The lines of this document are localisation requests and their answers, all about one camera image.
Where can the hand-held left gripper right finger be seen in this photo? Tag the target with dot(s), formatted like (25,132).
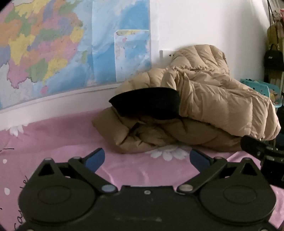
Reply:
(198,160)

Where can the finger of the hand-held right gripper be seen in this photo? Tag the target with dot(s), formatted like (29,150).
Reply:
(251,145)

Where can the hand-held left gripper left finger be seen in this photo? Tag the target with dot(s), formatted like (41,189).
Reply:
(95,159)

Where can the beige puffer jacket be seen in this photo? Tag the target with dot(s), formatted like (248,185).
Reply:
(213,97)

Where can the pink floral bedsheet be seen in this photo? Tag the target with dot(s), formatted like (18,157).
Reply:
(48,142)

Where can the turquoise plastic basket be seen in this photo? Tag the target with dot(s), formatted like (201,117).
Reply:
(259,87)

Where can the white bed side board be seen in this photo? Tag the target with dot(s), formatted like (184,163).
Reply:
(55,100)

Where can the black handbag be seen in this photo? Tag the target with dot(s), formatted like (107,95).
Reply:
(274,57)

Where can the olive hanging bag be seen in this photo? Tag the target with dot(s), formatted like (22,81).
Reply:
(275,33)

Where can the white wall socket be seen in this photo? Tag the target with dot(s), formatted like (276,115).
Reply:
(166,55)

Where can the colourful wall map poster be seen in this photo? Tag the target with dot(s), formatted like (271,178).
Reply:
(55,48)

